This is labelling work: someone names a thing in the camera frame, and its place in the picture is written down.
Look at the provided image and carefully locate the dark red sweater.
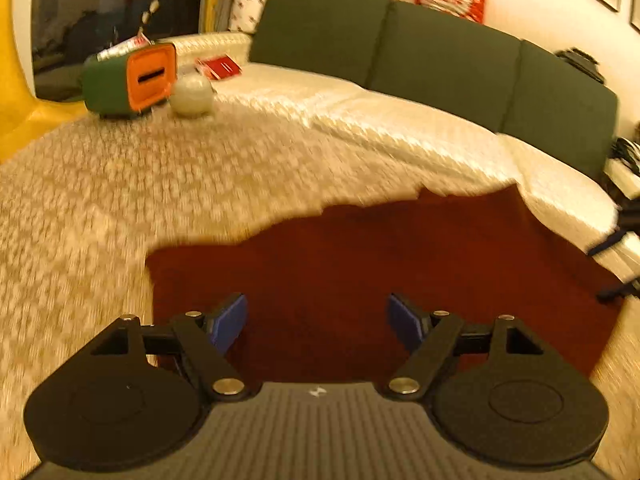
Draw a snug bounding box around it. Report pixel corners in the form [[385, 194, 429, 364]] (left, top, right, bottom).
[[145, 186, 622, 382]]

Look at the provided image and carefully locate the gold floral lace tablecloth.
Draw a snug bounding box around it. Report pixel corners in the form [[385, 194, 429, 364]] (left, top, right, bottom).
[[1, 107, 612, 479]]

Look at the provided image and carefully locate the green orange tissue box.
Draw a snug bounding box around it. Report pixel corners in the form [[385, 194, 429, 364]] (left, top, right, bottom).
[[80, 42, 177, 117]]

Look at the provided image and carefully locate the dark green sofa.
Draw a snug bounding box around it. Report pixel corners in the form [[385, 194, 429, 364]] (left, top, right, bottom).
[[248, 0, 618, 180]]

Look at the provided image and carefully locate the red booklet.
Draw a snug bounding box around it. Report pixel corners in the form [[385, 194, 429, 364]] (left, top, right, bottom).
[[194, 55, 242, 81]]

